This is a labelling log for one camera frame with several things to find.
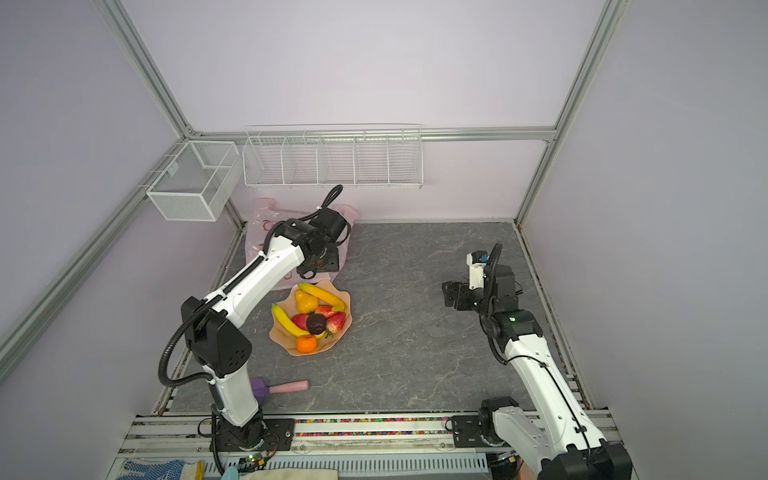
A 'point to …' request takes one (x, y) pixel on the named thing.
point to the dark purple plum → (316, 324)
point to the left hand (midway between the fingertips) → (324, 266)
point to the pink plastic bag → (264, 213)
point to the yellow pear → (306, 303)
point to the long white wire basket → (340, 160)
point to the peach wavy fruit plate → (289, 306)
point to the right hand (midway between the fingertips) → (457, 282)
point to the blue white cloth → (167, 470)
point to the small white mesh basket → (197, 182)
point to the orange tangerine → (306, 343)
